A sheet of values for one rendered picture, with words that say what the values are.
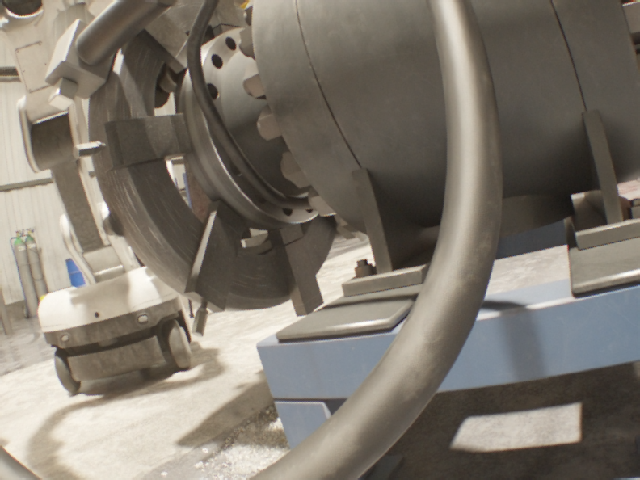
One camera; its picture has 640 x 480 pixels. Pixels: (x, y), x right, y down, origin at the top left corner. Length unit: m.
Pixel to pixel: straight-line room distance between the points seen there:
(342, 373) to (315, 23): 0.44
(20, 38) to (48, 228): 8.44
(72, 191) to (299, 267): 0.85
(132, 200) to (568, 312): 0.65
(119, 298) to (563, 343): 1.26
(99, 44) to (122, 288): 0.90
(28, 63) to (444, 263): 1.27
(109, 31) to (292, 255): 0.61
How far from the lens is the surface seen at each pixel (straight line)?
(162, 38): 0.90
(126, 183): 0.77
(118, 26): 0.73
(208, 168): 0.84
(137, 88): 0.84
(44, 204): 9.68
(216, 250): 0.83
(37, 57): 1.35
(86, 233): 1.65
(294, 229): 1.02
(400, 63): 0.58
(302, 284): 1.01
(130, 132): 0.76
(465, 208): 0.21
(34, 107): 1.42
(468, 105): 0.23
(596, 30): 0.57
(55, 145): 1.39
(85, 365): 1.53
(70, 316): 1.50
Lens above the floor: 0.37
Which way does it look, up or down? 2 degrees down
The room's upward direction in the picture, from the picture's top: 14 degrees counter-clockwise
